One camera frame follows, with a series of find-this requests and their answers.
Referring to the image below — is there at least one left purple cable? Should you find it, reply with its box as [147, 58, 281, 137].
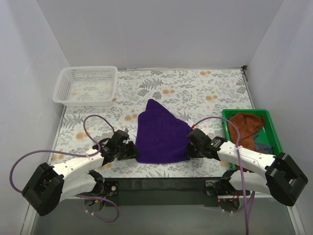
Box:
[9, 114, 120, 223]

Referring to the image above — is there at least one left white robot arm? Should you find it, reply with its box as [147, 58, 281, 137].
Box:
[22, 130, 140, 216]

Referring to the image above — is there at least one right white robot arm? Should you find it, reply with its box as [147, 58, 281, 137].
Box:
[187, 128, 308, 207]

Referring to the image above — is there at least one green plastic bin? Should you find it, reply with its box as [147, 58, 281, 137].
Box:
[222, 109, 282, 175]

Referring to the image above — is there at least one grey blue towel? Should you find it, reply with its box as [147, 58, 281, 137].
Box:
[253, 131, 273, 155]

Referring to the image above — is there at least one white plastic basket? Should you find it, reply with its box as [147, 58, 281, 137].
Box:
[52, 66, 118, 107]

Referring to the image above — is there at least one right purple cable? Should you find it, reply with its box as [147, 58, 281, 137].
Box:
[192, 117, 256, 235]

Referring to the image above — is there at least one brown towel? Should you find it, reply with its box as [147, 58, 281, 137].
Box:
[230, 113, 265, 151]

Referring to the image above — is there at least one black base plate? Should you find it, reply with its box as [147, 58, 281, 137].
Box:
[95, 177, 243, 207]

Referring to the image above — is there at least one purple towel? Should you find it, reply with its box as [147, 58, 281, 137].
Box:
[135, 99, 190, 164]

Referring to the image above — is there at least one purple cable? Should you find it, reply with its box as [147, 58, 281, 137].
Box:
[9, 114, 120, 223]
[192, 117, 256, 235]

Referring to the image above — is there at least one floral table mat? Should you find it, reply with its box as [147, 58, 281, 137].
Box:
[49, 69, 253, 164]

